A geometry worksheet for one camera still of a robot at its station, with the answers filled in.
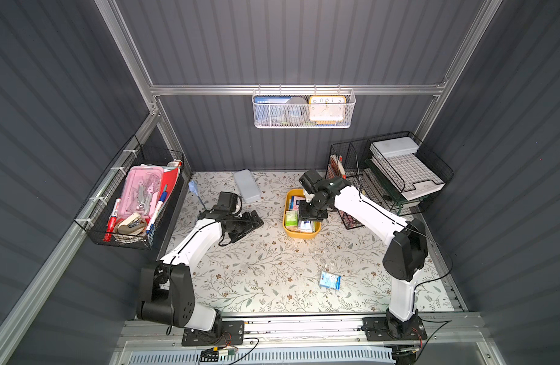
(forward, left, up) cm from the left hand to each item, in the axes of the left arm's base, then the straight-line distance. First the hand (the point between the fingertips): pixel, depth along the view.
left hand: (256, 227), depth 87 cm
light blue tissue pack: (-17, -28, -9) cm, 34 cm away
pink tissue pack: (-1, -19, +3) cm, 20 cm away
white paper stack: (+27, -61, +10) cm, 67 cm away
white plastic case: (+32, +8, -10) cm, 34 cm away
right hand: (+3, -19, +4) cm, 20 cm away
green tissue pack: (+5, -14, -1) cm, 15 cm away
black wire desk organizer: (+36, -43, +3) cm, 56 cm away
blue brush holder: (+10, +23, +12) cm, 28 cm away
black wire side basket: (-12, +32, +19) cm, 39 cm away
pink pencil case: (+2, +35, +20) cm, 40 cm away
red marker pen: (-10, +39, +20) cm, 45 cm away
